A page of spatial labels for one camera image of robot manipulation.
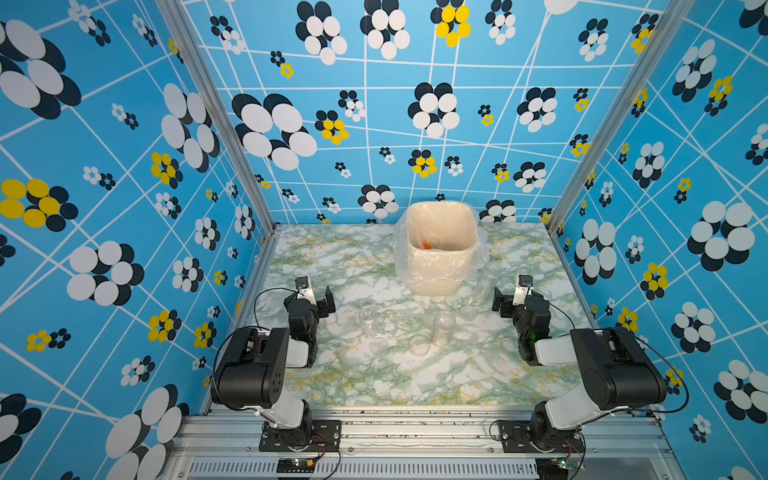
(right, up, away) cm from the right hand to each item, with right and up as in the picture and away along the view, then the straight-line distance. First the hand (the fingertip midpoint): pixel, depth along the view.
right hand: (518, 288), depth 93 cm
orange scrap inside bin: (-28, +14, +7) cm, 32 cm away
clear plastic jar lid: (-44, -17, -3) cm, 47 cm away
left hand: (-64, 0, 0) cm, 64 cm away
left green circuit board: (-63, -41, -21) cm, 78 cm away
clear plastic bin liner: (-37, +13, -4) cm, 40 cm away
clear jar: (-47, -12, +1) cm, 49 cm away
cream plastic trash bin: (-23, +16, +6) cm, 29 cm away
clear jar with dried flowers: (-24, -14, -3) cm, 28 cm away
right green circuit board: (-2, -40, -23) cm, 46 cm away
